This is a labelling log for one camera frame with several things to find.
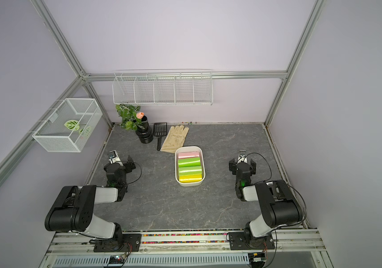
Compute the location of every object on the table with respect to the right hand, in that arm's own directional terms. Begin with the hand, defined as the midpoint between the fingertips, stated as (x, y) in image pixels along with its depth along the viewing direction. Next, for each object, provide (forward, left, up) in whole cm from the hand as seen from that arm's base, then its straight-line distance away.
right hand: (242, 158), depth 94 cm
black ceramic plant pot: (+20, +60, +2) cm, 63 cm away
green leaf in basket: (+5, +85, +24) cm, 88 cm away
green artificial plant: (+17, +63, +19) cm, 68 cm away
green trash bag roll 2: (-8, +30, +1) cm, 31 cm away
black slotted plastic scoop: (+29, +53, -8) cm, 61 cm away
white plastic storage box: (+8, +30, -1) cm, 31 cm away
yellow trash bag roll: (-11, +30, -3) cm, 32 cm away
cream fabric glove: (+21, +41, -7) cm, 47 cm away
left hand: (-1, +67, +2) cm, 67 cm away
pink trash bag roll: (+5, +31, -4) cm, 32 cm away
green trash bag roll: (-2, +30, +1) cm, 30 cm away
